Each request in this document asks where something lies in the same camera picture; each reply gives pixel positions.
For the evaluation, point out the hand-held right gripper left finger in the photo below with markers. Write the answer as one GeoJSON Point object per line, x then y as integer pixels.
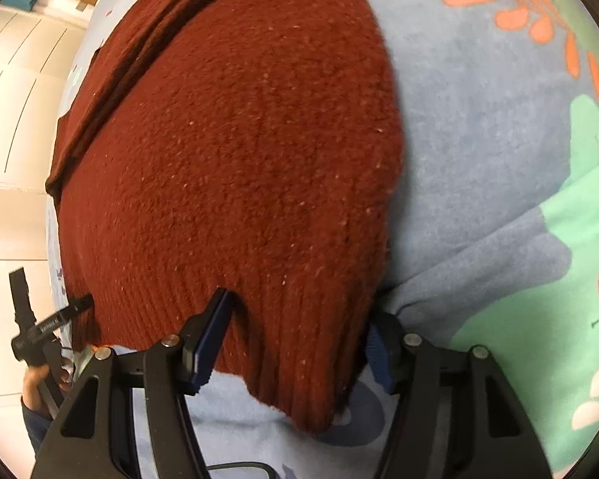
{"type": "Point", "coordinates": [207, 354]}

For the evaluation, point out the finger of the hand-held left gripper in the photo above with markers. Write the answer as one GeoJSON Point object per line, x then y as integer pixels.
{"type": "Point", "coordinates": [74, 307]}
{"type": "Point", "coordinates": [21, 299]}

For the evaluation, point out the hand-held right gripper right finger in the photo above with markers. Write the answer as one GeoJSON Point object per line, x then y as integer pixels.
{"type": "Point", "coordinates": [382, 354]}

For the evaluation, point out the dark red knit sweater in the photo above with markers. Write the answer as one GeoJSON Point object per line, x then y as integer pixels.
{"type": "Point", "coordinates": [239, 159]}

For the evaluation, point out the person's left hand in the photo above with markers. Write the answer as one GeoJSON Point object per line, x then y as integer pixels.
{"type": "Point", "coordinates": [34, 384]}

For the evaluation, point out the dark blue clothing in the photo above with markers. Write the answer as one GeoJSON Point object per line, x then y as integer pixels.
{"type": "Point", "coordinates": [36, 429]}

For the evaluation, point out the white wardrobe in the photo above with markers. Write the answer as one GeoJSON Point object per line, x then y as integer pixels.
{"type": "Point", "coordinates": [10, 110]}

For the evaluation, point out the blue printed bed blanket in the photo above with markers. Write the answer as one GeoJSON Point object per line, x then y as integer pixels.
{"type": "Point", "coordinates": [479, 184]}

